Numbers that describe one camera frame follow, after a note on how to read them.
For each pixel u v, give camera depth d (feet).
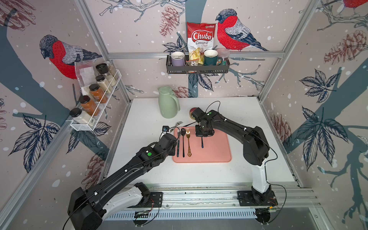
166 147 1.84
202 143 2.88
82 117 1.98
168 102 3.13
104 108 2.44
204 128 2.42
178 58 2.60
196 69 2.87
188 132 3.23
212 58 2.67
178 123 3.42
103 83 2.49
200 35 2.56
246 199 2.40
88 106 2.13
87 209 1.24
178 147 3.03
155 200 2.40
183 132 3.30
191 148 3.03
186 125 3.41
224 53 2.78
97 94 2.33
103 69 2.55
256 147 1.67
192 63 2.79
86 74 2.29
